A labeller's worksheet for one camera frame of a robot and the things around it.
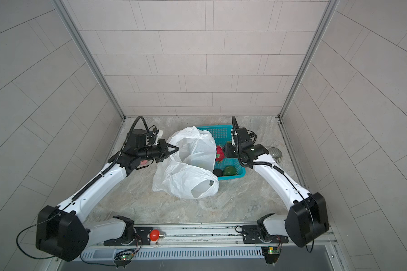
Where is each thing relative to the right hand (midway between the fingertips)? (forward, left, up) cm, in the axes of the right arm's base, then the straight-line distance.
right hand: (226, 149), depth 82 cm
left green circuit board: (-39, +44, -12) cm, 60 cm away
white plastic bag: (-15, +17, +7) cm, 24 cm away
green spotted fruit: (-7, -1, -10) cm, 12 cm away
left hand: (-3, +20, +8) cm, 22 cm away
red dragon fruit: (+2, +2, -8) cm, 8 cm away
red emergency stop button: (-32, +33, -13) cm, 48 cm away
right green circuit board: (-41, -14, -17) cm, 47 cm away
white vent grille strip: (-37, +53, -16) cm, 66 cm away
